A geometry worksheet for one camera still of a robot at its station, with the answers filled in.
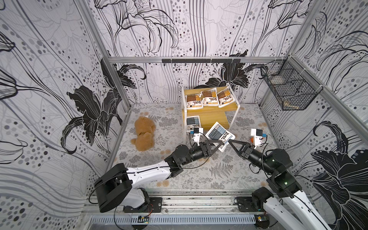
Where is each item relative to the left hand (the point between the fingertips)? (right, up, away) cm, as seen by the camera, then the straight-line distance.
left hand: (223, 148), depth 64 cm
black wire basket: (+49, +34, +24) cm, 64 cm away
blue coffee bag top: (-13, +11, +24) cm, 30 cm away
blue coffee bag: (-2, +7, +2) cm, 7 cm away
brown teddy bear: (-45, +7, +29) cm, 54 cm away
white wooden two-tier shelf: (-3, +15, +25) cm, 29 cm away
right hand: (+3, +3, -2) cm, 4 cm away
